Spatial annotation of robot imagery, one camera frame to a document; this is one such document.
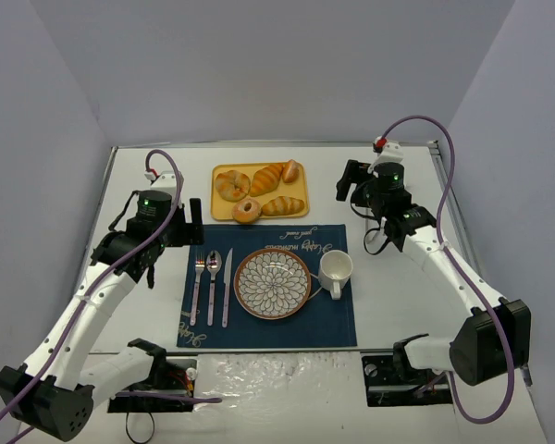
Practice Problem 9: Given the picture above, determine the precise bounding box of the knife with pink handle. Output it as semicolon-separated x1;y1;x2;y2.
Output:
222;249;233;328

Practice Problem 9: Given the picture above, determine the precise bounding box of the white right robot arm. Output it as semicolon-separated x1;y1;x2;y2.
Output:
336;140;532;386

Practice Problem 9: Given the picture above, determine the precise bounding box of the small orange bread bun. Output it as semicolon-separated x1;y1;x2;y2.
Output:
281;159;300;184

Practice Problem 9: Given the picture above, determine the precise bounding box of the round twisted bread roll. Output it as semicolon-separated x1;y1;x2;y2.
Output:
214;169;251;202

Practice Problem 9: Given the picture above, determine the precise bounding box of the small striped croissant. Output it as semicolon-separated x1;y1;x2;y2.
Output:
262;196;305;216

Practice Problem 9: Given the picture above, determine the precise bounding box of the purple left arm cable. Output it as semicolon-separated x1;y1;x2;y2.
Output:
0;148;223;444

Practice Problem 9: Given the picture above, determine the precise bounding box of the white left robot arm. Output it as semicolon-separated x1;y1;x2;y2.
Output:
0;171;204;442

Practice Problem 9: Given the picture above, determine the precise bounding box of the sugared orange donut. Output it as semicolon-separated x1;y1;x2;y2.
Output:
231;197;262;225

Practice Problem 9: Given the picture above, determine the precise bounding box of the dark blue cloth placemat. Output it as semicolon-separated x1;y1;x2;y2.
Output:
176;225;357;350

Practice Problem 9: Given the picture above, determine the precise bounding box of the spoon with pink handle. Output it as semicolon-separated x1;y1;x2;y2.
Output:
205;250;222;326

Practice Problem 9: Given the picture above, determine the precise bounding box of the large striped croissant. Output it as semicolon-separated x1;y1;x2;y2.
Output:
250;163;283;197

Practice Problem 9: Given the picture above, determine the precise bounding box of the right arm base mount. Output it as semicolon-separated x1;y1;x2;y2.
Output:
361;352;452;408

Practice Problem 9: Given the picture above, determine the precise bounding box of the floral patterned ceramic plate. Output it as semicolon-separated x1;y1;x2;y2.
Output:
233;248;312;320

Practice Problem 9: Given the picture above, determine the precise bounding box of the yellow plastic tray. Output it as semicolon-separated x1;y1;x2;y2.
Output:
210;161;311;222

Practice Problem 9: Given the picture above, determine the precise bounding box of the white ceramic mug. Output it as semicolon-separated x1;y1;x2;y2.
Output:
318;250;353;301

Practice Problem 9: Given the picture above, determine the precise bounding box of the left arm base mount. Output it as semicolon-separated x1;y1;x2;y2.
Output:
106;359;197;413

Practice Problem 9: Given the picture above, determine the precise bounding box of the fork with pink handle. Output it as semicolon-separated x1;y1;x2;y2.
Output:
190;249;205;327

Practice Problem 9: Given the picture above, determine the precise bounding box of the metal table edge rail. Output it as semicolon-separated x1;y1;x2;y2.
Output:
427;141;482;275

